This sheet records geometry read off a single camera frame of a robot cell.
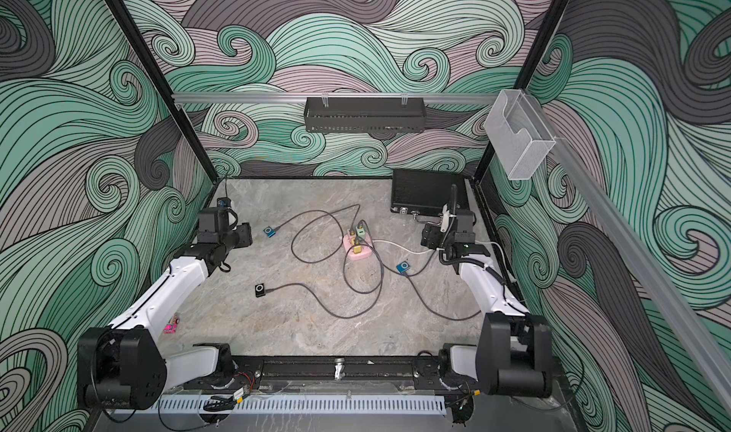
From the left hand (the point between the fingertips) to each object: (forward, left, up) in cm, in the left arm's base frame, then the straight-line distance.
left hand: (238, 226), depth 85 cm
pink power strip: (-4, -40, -6) cm, 40 cm away
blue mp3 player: (+8, -5, -16) cm, 18 cm away
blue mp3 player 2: (-6, -52, -15) cm, 54 cm away
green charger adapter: (+4, -38, -9) cm, 39 cm away
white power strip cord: (-5, -61, -6) cm, 61 cm away
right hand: (0, -61, -3) cm, 61 cm away
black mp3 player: (-14, -6, -15) cm, 22 cm away
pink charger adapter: (+2, -35, -9) cm, 36 cm away
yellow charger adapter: (-2, -37, -10) cm, 38 cm away
